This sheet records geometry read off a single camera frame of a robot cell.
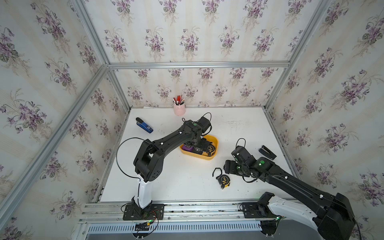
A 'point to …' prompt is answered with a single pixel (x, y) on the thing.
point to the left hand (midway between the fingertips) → (200, 147)
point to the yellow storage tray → (204, 156)
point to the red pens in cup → (178, 101)
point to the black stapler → (267, 152)
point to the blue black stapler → (142, 124)
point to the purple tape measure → (190, 149)
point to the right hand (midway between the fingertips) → (230, 169)
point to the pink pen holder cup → (179, 110)
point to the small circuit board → (141, 226)
